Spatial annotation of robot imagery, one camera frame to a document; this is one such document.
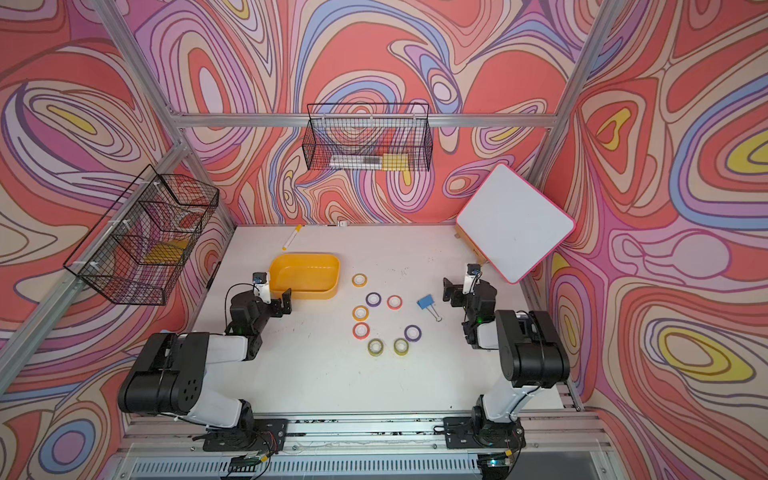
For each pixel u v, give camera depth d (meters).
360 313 0.96
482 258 1.05
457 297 0.86
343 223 1.19
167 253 0.72
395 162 0.82
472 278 0.83
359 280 1.04
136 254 0.73
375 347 0.88
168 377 0.45
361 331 0.92
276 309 0.84
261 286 0.80
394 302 0.98
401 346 0.89
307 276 1.08
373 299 0.99
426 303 0.97
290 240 1.15
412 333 0.91
